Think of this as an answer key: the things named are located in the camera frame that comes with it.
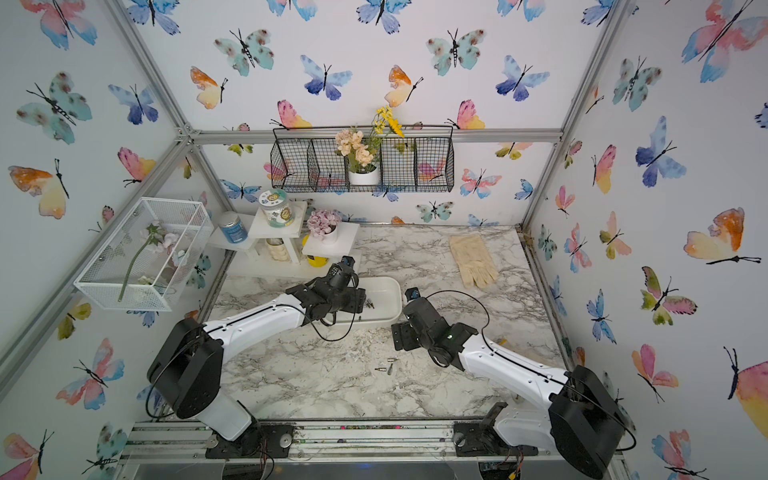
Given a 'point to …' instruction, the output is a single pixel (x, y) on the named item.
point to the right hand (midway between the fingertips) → (408, 324)
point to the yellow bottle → (318, 261)
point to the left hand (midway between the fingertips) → (360, 292)
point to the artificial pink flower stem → (156, 237)
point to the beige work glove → (473, 260)
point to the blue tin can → (233, 229)
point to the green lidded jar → (276, 208)
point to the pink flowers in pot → (324, 224)
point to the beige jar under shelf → (278, 249)
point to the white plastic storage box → (383, 303)
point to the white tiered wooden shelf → (252, 257)
